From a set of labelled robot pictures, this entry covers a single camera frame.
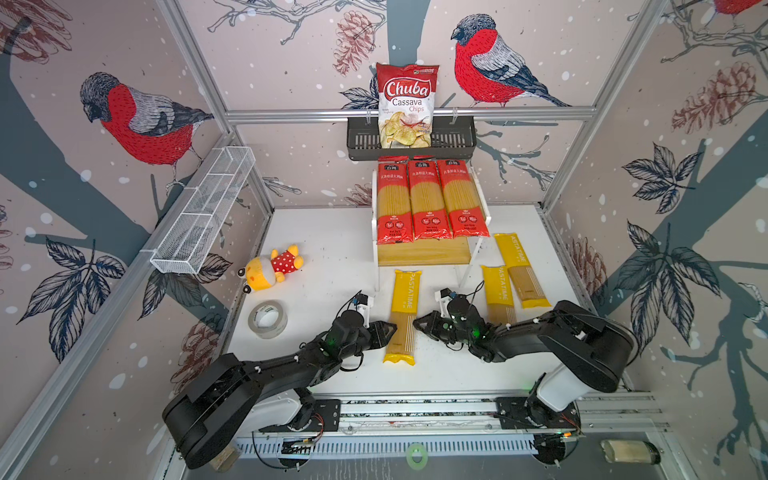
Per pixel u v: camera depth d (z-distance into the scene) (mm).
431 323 778
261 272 930
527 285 959
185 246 713
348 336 650
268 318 910
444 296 846
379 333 742
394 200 743
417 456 686
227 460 647
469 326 698
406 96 836
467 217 698
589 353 456
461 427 727
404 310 916
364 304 791
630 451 657
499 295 930
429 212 711
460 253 875
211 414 415
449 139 947
